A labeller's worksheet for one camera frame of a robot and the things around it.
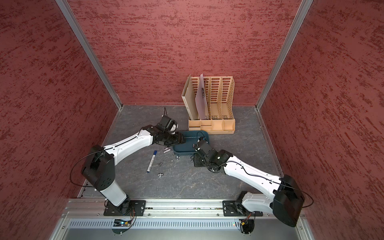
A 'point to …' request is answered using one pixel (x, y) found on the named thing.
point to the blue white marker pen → (154, 154)
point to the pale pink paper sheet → (201, 100)
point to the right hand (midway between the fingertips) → (197, 162)
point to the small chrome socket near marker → (160, 163)
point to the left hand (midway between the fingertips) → (181, 144)
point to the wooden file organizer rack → (219, 93)
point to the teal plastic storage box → (191, 138)
